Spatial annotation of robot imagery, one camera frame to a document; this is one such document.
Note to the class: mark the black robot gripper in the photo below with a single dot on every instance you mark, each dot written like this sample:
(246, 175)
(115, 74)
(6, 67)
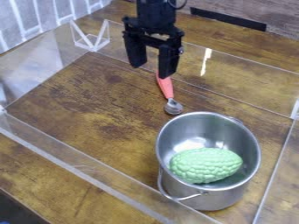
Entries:
(153, 28)

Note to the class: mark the silver metal pot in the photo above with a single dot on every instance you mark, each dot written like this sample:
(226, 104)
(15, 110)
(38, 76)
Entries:
(206, 130)

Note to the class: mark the green knitted object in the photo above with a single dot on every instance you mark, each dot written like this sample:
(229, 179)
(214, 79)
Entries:
(201, 166)

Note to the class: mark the black strip on table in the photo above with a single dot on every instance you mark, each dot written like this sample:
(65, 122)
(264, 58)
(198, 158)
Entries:
(229, 19)

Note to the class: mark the clear acrylic barrier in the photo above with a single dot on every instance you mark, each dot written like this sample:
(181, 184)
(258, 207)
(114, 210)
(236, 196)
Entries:
(81, 117)

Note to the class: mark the clear acrylic corner bracket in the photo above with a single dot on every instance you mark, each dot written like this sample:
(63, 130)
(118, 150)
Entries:
(90, 42)

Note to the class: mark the red handled metal spoon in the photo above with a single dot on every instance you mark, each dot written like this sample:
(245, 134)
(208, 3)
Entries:
(173, 107)

